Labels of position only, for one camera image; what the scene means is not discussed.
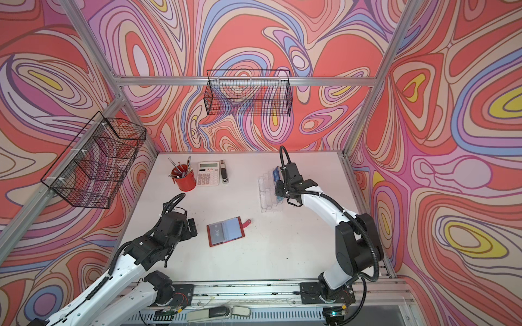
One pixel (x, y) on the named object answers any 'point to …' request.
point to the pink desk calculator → (208, 173)
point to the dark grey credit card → (216, 233)
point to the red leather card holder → (242, 225)
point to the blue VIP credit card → (276, 174)
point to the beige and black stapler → (225, 180)
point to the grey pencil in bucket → (169, 158)
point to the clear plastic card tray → (268, 197)
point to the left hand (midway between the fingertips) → (189, 225)
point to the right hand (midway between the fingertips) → (283, 193)
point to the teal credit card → (280, 197)
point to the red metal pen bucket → (184, 177)
